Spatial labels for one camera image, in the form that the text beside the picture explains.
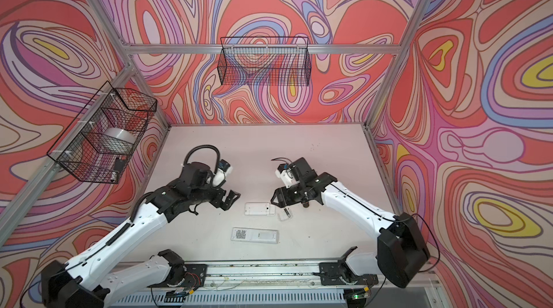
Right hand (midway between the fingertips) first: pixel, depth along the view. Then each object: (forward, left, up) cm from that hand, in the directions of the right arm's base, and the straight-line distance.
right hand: (280, 204), depth 79 cm
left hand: (+4, +17, +6) cm, 19 cm away
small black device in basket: (+10, +56, +15) cm, 59 cm away
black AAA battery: (+1, -3, -11) cm, 11 cm away
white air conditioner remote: (+3, +9, -10) cm, 13 cm away
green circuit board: (-26, +37, -12) cm, 47 cm away
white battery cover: (0, -1, -11) cm, 11 cm away
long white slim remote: (-8, +11, -8) cm, 16 cm away
